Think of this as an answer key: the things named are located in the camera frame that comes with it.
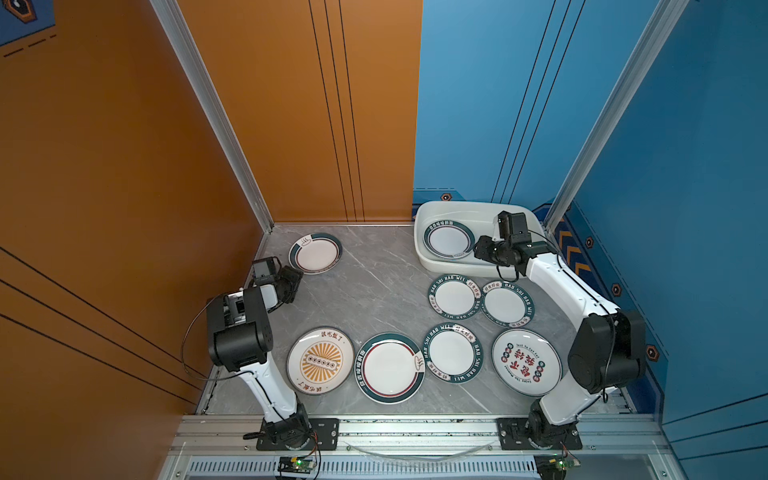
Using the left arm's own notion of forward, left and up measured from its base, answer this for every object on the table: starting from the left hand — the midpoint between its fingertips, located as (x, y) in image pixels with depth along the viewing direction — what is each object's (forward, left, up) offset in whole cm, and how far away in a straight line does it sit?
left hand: (300, 272), depth 101 cm
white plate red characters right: (-29, -71, -3) cm, 76 cm away
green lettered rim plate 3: (-25, -50, -6) cm, 57 cm away
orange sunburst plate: (-29, -11, -3) cm, 31 cm away
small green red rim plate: (+10, -3, -2) cm, 11 cm away
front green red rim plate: (-31, -31, -2) cm, 44 cm away
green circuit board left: (-53, -9, -5) cm, 54 cm away
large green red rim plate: (+17, -53, -1) cm, 56 cm away
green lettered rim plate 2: (-9, -70, -3) cm, 70 cm away
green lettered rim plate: (-7, -53, -3) cm, 53 cm away
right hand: (0, -57, +14) cm, 59 cm away
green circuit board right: (-53, -71, -5) cm, 89 cm away
